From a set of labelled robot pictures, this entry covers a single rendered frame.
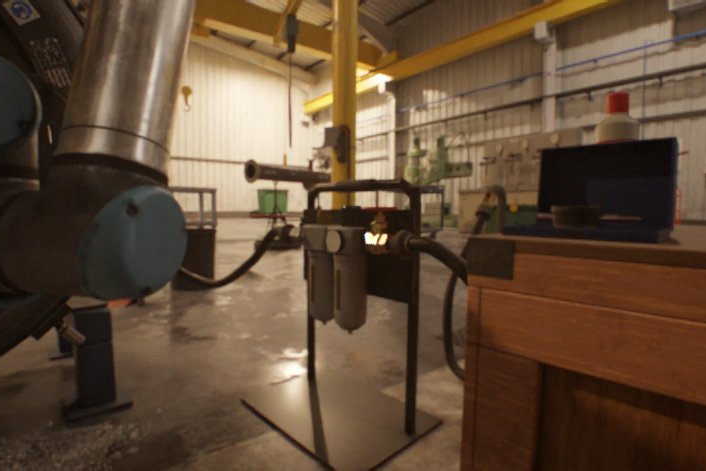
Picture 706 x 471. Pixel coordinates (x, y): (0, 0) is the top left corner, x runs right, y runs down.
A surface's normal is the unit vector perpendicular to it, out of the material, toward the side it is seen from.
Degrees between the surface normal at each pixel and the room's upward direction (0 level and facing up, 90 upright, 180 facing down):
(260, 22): 90
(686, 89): 90
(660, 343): 90
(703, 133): 90
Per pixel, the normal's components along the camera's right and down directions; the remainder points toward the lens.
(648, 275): -0.73, 0.04
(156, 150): 0.97, 0.00
